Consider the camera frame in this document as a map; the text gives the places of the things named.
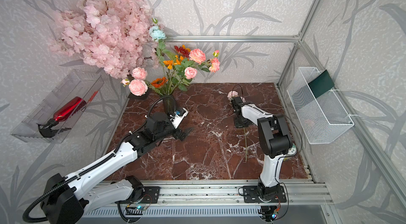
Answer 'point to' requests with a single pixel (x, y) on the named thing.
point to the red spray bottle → (65, 112)
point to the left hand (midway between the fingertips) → (187, 121)
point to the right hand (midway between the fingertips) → (243, 123)
